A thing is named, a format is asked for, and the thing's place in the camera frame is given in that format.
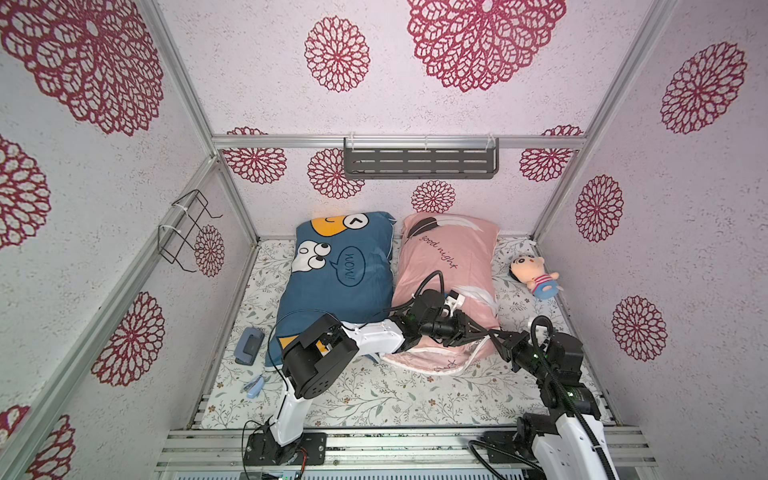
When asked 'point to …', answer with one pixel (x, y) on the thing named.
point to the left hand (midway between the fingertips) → (488, 336)
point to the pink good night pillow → (466, 250)
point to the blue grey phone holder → (248, 345)
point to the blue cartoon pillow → (339, 265)
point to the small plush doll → (530, 270)
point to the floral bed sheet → (490, 395)
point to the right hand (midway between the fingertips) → (487, 330)
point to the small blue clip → (254, 387)
